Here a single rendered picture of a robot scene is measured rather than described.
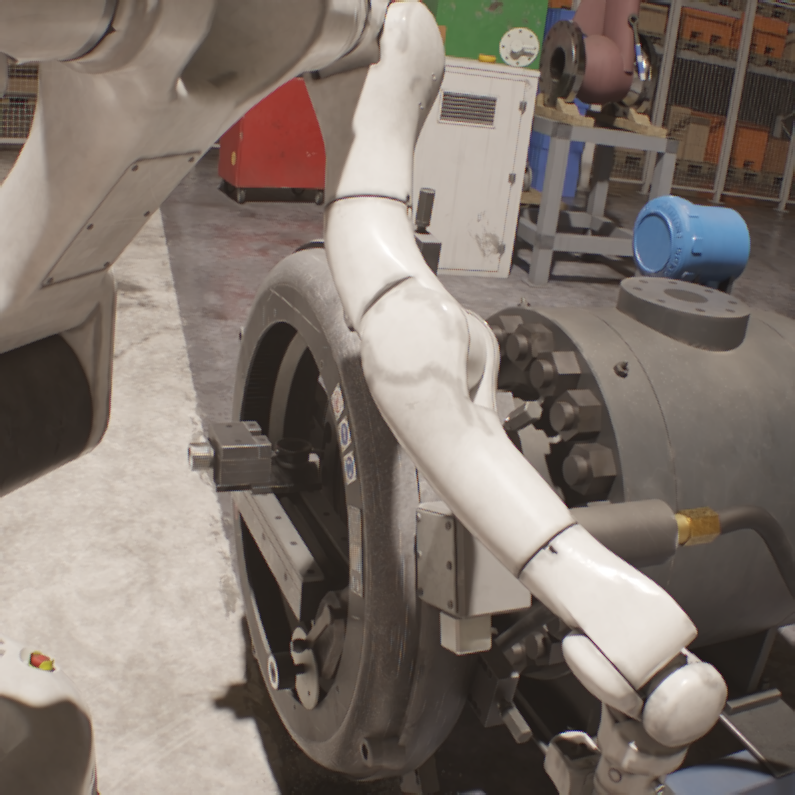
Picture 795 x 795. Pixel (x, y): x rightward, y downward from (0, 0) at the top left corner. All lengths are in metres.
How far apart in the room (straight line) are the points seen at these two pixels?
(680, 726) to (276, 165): 6.06
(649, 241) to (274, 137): 4.97
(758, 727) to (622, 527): 0.76
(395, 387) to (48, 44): 0.36
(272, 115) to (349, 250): 5.76
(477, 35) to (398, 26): 7.67
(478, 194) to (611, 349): 3.88
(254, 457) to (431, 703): 0.50
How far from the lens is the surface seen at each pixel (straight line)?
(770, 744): 1.70
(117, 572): 2.33
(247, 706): 1.94
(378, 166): 0.81
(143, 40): 0.58
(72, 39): 0.55
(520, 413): 0.99
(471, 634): 0.97
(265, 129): 6.53
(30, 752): 1.33
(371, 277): 0.77
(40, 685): 1.42
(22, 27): 0.52
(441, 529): 0.95
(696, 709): 0.73
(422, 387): 0.72
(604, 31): 5.67
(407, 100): 0.83
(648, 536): 1.06
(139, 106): 0.65
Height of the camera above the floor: 1.26
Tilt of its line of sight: 21 degrees down
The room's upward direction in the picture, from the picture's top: 7 degrees clockwise
